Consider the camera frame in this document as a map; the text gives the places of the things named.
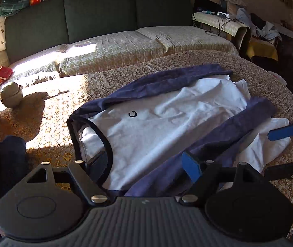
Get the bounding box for pile of clothes on chair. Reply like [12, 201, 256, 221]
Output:
[221, 0, 282, 41]

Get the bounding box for beige lace table cover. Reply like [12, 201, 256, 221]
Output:
[0, 50, 293, 197]

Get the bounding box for armchair with lace cover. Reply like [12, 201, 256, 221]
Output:
[192, 12, 278, 61]

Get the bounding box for dark green sofa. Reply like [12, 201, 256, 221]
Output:
[0, 0, 240, 83]

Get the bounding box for red booklet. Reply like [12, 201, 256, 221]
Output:
[0, 66, 13, 80]

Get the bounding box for white and navy raglan shirt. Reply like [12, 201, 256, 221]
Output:
[67, 64, 291, 197]

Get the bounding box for white power strip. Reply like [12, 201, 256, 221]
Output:
[217, 11, 235, 20]

